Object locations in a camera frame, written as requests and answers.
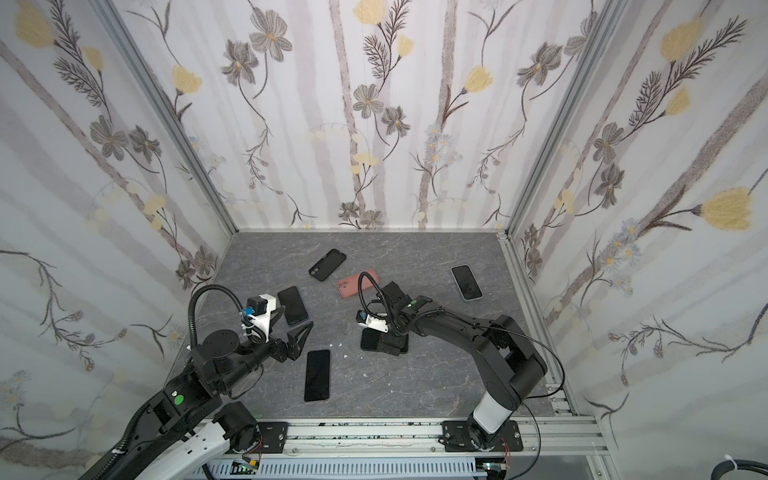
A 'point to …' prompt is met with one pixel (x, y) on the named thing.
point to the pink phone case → (350, 286)
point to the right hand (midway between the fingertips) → (381, 321)
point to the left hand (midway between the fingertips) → (294, 311)
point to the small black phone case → (327, 265)
